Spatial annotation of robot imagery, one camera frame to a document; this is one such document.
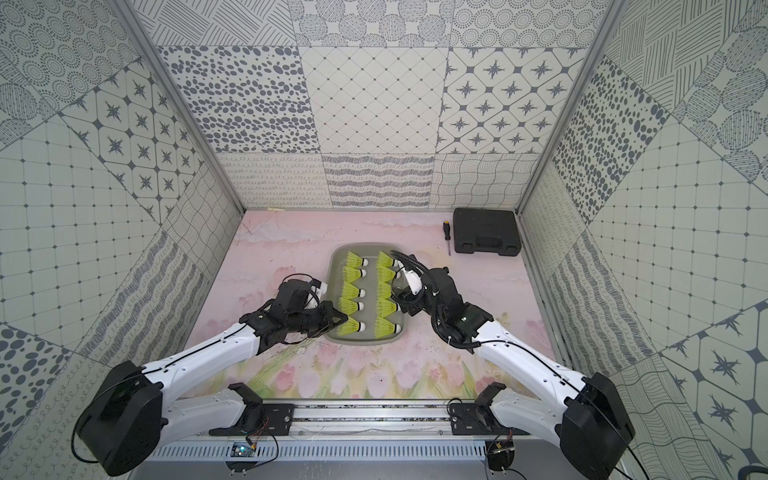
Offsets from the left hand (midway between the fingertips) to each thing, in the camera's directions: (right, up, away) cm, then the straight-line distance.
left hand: (355, 321), depth 79 cm
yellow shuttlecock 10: (+8, -4, +7) cm, 11 cm away
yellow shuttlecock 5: (-2, -3, +4) cm, 5 cm away
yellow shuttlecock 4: (-3, +1, +12) cm, 12 cm away
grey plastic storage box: (-9, +15, +22) cm, 28 cm away
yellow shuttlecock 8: (+7, +6, +14) cm, 17 cm away
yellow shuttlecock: (-4, +15, +23) cm, 27 cm away
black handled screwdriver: (+31, +26, +35) cm, 54 cm away
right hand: (+14, +10, +2) cm, 17 cm away
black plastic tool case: (+47, +26, +37) cm, 65 cm away
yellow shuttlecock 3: (-4, +5, +16) cm, 17 cm away
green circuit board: (-27, -29, -7) cm, 40 cm away
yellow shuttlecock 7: (+8, +10, +19) cm, 23 cm away
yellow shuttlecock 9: (+8, +1, +11) cm, 14 cm away
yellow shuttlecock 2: (-4, +10, +19) cm, 22 cm away
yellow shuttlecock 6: (+7, +14, +22) cm, 27 cm away
